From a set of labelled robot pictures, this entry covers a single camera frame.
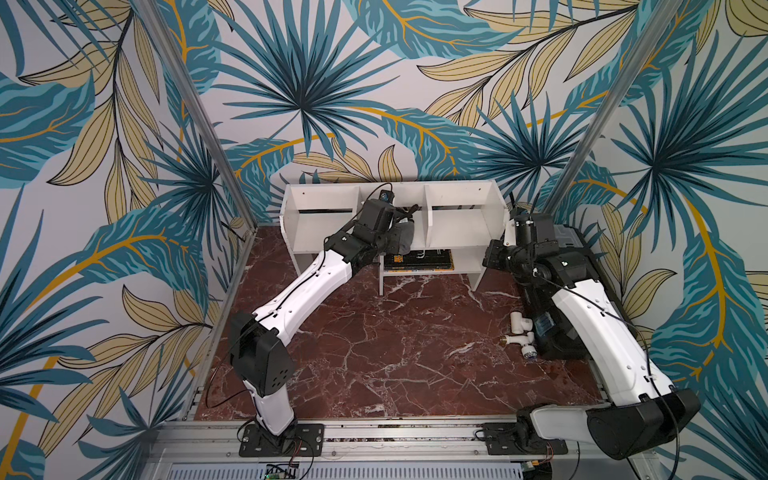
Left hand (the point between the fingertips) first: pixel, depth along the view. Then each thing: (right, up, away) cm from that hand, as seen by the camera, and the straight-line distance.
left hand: (390, 233), depth 80 cm
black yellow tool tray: (+10, -7, +12) cm, 17 cm away
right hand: (+25, -4, -5) cm, 26 cm away
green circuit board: (-27, -58, -10) cm, 65 cm away
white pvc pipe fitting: (+40, -30, +10) cm, 51 cm away
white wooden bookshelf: (+19, +4, +8) cm, 21 cm away
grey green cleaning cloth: (+5, +1, +3) cm, 5 cm away
